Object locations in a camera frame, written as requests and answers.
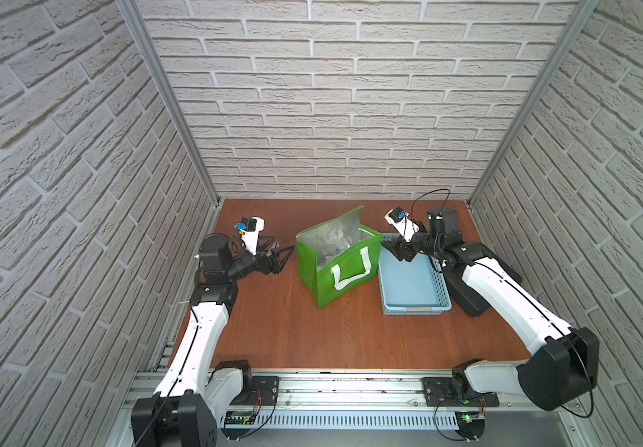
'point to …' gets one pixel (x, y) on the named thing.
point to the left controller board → (238, 417)
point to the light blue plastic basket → (410, 288)
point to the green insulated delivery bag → (337, 255)
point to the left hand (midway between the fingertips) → (286, 240)
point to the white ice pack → (331, 241)
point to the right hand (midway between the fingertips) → (396, 232)
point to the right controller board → (471, 425)
